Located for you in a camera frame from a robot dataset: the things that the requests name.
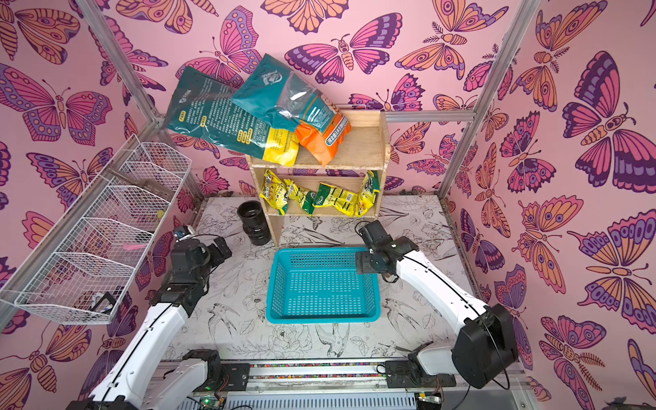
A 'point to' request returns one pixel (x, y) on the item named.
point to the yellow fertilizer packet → (275, 192)
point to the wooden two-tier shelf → (349, 185)
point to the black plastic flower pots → (254, 223)
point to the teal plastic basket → (320, 285)
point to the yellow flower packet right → (371, 187)
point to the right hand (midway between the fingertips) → (369, 263)
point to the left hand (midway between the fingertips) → (216, 241)
